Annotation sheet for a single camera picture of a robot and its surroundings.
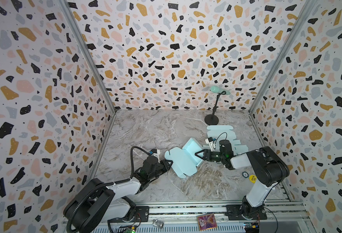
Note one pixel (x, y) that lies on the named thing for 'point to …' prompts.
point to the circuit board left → (131, 229)
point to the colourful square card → (207, 222)
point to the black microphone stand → (212, 119)
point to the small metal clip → (156, 223)
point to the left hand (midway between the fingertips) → (175, 160)
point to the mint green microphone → (215, 89)
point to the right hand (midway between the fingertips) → (197, 153)
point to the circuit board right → (251, 227)
